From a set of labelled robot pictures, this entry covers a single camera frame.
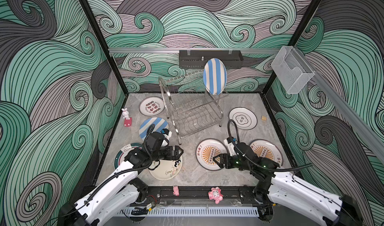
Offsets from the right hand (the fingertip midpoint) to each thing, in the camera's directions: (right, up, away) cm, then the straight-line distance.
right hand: (217, 159), depth 77 cm
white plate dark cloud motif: (+25, +19, +27) cm, 41 cm away
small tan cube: (+39, +19, +28) cm, 51 cm away
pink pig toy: (-2, -15, -6) cm, 16 cm away
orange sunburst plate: (-4, +1, +12) cm, 13 cm away
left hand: (-21, +5, 0) cm, 22 cm away
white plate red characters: (-43, +28, +34) cm, 62 cm away
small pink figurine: (-21, -14, -4) cm, 26 cm away
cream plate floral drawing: (-27, -8, +4) cm, 29 cm away
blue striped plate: (-35, +16, +25) cm, 46 cm away
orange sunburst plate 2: (+33, +2, +13) cm, 35 cm away
